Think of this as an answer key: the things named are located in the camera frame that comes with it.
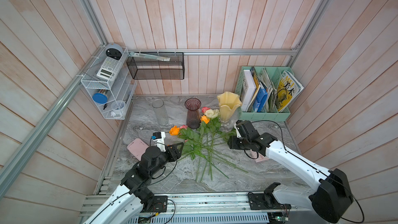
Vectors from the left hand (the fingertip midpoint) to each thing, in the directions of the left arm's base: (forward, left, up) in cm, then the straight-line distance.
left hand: (179, 147), depth 75 cm
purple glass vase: (+22, -7, -4) cm, 23 cm away
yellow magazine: (+39, -68, +3) cm, 78 cm away
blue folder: (+32, -48, +1) cm, 58 cm away
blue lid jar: (+20, +41, +14) cm, 47 cm away
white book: (+34, -40, +8) cm, 53 cm away
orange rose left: (+16, -3, -14) cm, 21 cm away
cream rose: (+19, -20, -13) cm, 31 cm away
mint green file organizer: (+44, -54, +8) cm, 70 cm away
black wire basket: (+58, +19, +7) cm, 61 cm away
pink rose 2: (+20, -1, -12) cm, 23 cm away
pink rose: (+34, -14, -12) cm, 39 cm away
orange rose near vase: (+25, -15, -11) cm, 31 cm away
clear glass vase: (+24, +13, -3) cm, 27 cm away
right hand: (+7, -27, -6) cm, 29 cm away
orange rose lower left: (+4, -5, -14) cm, 15 cm away
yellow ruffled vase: (+31, -29, -1) cm, 42 cm away
